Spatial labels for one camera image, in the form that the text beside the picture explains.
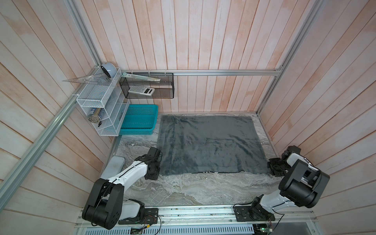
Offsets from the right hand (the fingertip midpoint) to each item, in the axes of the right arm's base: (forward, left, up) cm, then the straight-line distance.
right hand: (269, 165), depth 90 cm
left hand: (-5, +69, +1) cm, 69 cm away
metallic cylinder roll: (+13, +100, +33) cm, 106 cm away
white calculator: (+41, +83, +27) cm, 97 cm away
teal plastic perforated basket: (+29, +86, +10) cm, 92 cm away
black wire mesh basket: (+49, +70, +22) cm, 88 cm away
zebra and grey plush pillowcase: (+15, +48, 0) cm, 50 cm away
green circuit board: (-33, +13, -1) cm, 36 cm away
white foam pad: (-5, +96, +4) cm, 97 cm away
